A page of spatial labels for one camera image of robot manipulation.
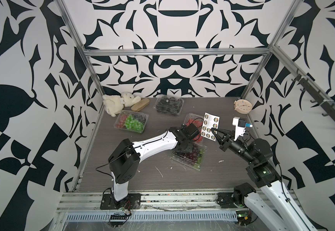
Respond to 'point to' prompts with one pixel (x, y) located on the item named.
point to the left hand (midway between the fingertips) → (186, 145)
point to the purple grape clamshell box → (192, 157)
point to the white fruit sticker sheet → (210, 121)
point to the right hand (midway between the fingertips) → (211, 128)
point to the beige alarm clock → (242, 106)
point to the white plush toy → (114, 104)
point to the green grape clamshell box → (132, 121)
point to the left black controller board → (116, 220)
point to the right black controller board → (244, 217)
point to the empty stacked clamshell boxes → (169, 105)
